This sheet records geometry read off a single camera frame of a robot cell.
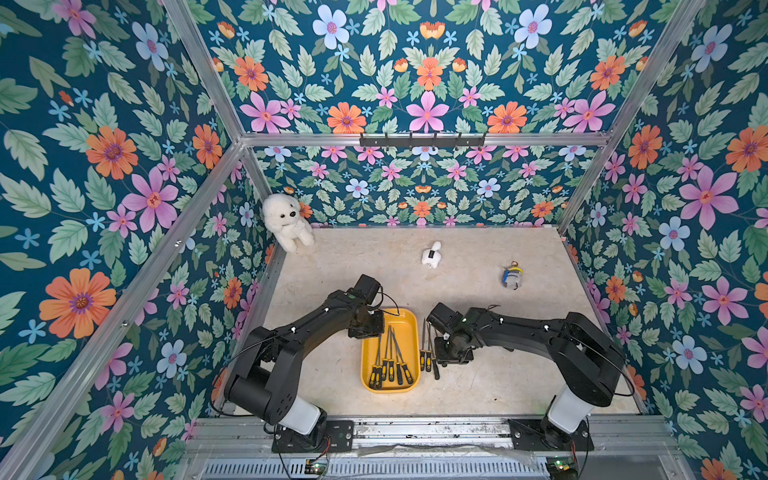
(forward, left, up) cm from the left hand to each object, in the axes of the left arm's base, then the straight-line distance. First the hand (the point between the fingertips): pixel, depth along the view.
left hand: (384, 329), depth 88 cm
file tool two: (-9, -12, -3) cm, 16 cm away
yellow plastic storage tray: (+2, -7, -2) cm, 7 cm away
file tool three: (-12, -14, -3) cm, 19 cm away
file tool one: (-8, -11, -3) cm, 14 cm away
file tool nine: (-11, +2, -3) cm, 12 cm away
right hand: (-9, -16, -4) cm, 19 cm away
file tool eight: (-8, 0, -4) cm, 9 cm away
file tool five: (-8, -1, -4) cm, 9 cm away
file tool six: (-11, -3, -3) cm, 12 cm away
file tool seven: (-11, -5, -3) cm, 13 cm away
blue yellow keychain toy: (+16, -44, 0) cm, 47 cm away
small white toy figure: (+27, -18, -1) cm, 33 cm away
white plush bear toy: (+38, +34, +13) cm, 53 cm away
